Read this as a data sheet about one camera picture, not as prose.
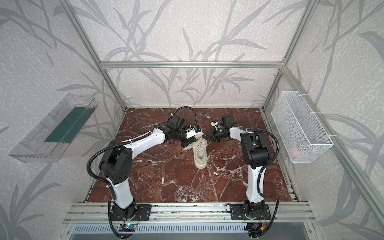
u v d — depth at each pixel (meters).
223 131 0.88
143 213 0.73
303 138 0.61
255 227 0.75
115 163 0.48
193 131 0.77
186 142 0.79
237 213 0.73
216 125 0.94
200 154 0.90
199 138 0.93
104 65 0.94
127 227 0.71
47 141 0.63
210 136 0.89
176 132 0.75
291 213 0.75
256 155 0.54
